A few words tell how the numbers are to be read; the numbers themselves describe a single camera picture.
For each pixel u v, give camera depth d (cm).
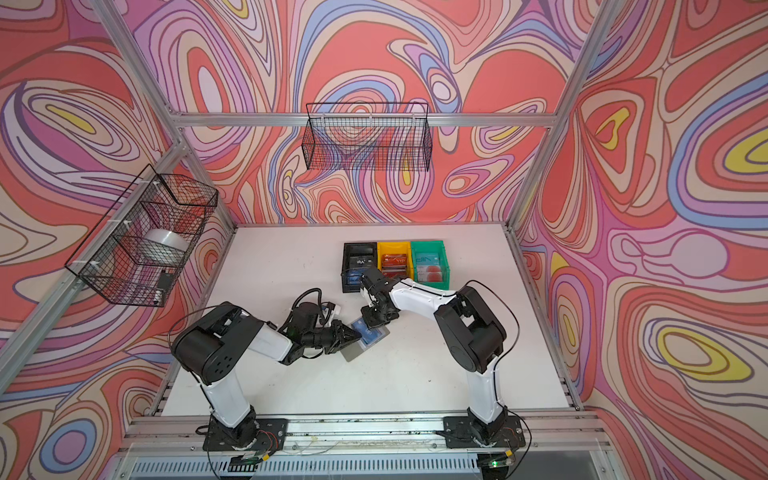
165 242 71
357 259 107
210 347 49
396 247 108
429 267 105
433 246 105
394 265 105
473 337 50
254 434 72
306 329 77
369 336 89
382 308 79
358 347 88
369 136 96
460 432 73
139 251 72
